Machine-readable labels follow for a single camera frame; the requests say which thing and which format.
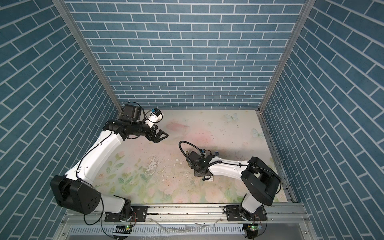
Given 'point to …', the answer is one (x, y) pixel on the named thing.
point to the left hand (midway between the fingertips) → (162, 130)
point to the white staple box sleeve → (210, 179)
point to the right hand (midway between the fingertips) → (198, 170)
